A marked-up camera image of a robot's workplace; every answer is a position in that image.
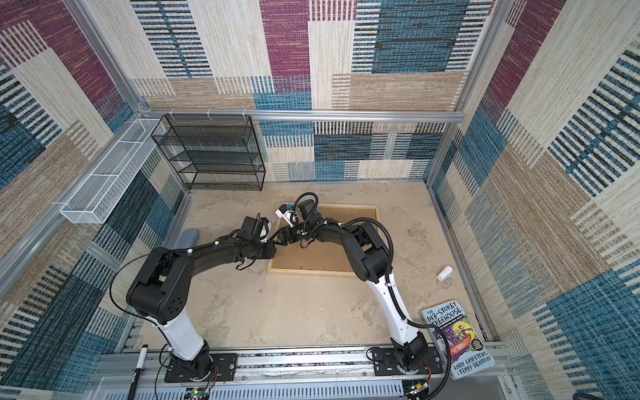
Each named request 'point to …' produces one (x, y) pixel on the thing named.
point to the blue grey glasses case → (187, 239)
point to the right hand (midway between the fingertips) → (276, 245)
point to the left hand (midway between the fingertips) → (275, 247)
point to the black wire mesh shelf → (213, 152)
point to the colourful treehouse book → (468, 353)
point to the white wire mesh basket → (94, 201)
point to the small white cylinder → (444, 273)
